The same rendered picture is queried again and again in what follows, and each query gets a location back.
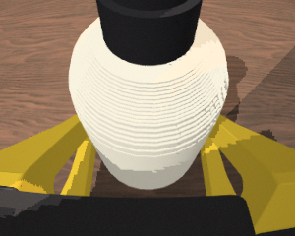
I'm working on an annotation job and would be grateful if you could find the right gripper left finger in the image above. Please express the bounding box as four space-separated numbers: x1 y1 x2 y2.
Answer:
0 114 96 196

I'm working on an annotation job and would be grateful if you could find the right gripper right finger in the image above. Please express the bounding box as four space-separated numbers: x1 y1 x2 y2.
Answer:
201 114 295 234

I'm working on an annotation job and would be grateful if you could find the white spray bottle with black spray head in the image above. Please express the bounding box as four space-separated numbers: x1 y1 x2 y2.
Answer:
69 0 229 190

